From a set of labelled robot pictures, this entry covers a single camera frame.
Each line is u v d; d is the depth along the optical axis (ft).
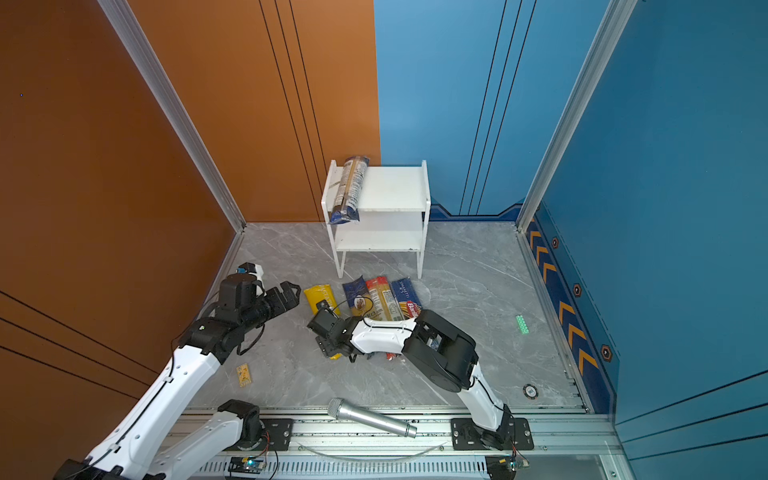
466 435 2.38
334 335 2.25
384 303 3.10
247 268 2.24
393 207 2.59
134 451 1.30
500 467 2.28
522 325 3.00
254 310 2.07
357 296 3.15
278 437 2.43
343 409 2.45
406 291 3.17
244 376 2.69
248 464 2.33
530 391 2.62
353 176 2.72
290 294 2.30
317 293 3.19
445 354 1.68
